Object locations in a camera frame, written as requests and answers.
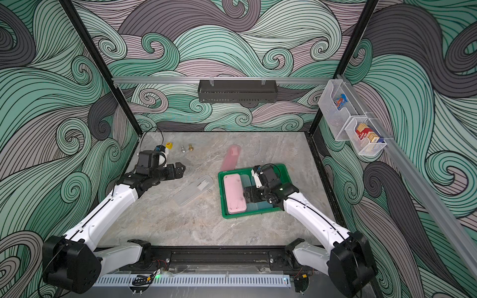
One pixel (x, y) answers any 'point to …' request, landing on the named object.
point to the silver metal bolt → (183, 150)
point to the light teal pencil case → (261, 205)
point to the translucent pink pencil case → (231, 158)
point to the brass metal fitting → (190, 148)
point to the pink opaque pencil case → (235, 194)
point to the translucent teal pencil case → (246, 180)
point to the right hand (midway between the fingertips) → (255, 192)
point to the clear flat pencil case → (194, 190)
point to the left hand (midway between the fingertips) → (176, 166)
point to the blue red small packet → (340, 102)
